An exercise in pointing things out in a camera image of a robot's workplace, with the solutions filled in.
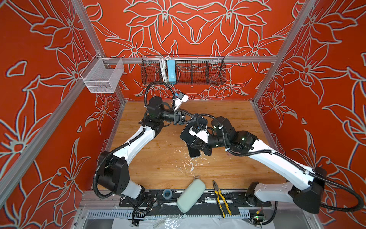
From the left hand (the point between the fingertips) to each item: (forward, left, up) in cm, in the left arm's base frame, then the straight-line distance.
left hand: (195, 120), depth 62 cm
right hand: (-6, +2, -11) cm, 13 cm away
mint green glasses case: (-24, +1, -34) cm, 41 cm away
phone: (-4, +4, -6) cm, 9 cm away
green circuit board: (-31, -33, -36) cm, 58 cm away
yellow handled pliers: (-21, -15, -35) cm, 43 cm away
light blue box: (+41, +15, -1) cm, 44 cm away
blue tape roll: (-23, +13, -36) cm, 45 cm away
